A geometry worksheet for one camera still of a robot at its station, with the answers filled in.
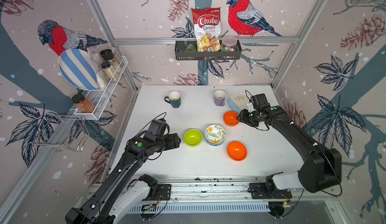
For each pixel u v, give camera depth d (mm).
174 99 1027
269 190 663
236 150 840
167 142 647
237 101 1111
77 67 670
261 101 658
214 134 896
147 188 610
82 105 614
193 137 895
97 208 380
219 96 1045
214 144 835
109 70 761
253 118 700
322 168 407
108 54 795
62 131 567
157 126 551
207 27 811
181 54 892
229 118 981
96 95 743
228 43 815
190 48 927
